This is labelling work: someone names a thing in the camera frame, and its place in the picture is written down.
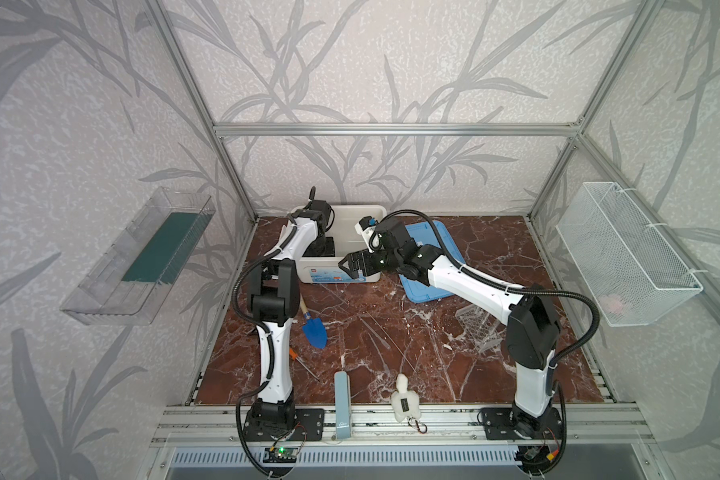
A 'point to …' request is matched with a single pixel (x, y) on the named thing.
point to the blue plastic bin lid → (424, 234)
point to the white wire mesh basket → (629, 266)
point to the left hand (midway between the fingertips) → (326, 246)
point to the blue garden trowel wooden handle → (314, 329)
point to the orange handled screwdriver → (294, 356)
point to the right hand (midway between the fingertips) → (351, 251)
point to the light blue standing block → (342, 393)
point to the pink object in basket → (610, 303)
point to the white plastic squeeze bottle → (404, 402)
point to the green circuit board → (280, 455)
